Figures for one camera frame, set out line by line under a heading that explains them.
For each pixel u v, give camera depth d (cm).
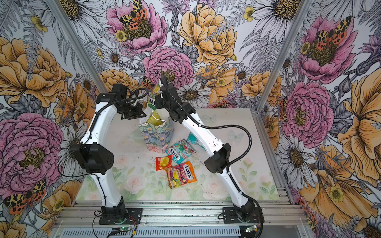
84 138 51
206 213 77
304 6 72
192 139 100
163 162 92
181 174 85
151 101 82
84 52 89
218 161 55
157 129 81
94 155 50
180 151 94
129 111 73
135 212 76
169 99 63
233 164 58
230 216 68
